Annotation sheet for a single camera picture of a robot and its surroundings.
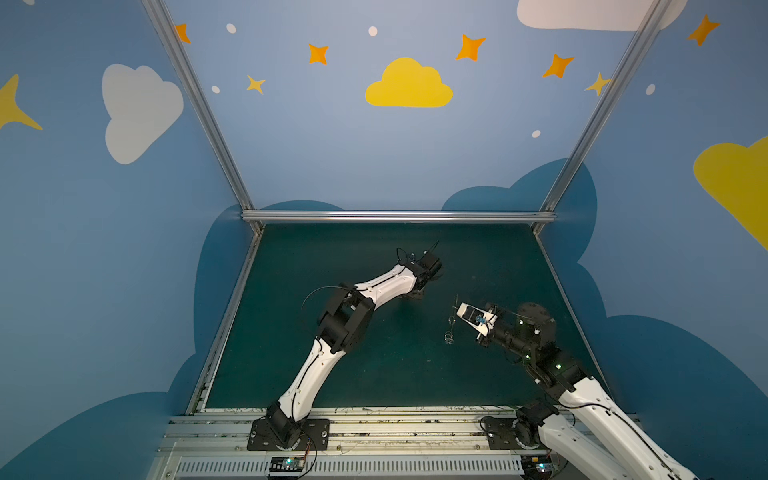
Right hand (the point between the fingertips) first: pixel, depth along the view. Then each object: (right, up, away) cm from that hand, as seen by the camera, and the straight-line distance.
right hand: (467, 301), depth 75 cm
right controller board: (+16, -40, -3) cm, 43 cm away
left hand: (-12, -1, +27) cm, 30 cm away
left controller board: (-45, -39, -4) cm, 59 cm away
